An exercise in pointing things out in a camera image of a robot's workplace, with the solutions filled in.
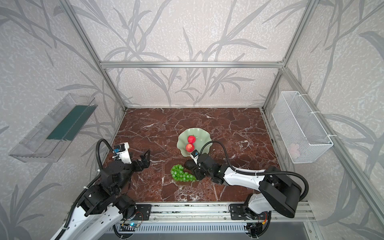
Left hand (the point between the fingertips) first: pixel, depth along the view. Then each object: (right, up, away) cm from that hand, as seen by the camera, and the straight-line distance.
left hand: (145, 148), depth 71 cm
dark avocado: (+21, -12, +14) cm, 28 cm away
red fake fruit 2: (+20, -4, +21) cm, 30 cm away
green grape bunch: (+14, -17, +11) cm, 24 cm away
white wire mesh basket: (+70, +7, -9) cm, 71 cm away
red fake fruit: (+21, +1, +25) cm, 32 cm away
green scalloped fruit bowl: (+15, 0, +26) cm, 30 cm away
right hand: (+24, -11, +14) cm, 30 cm away
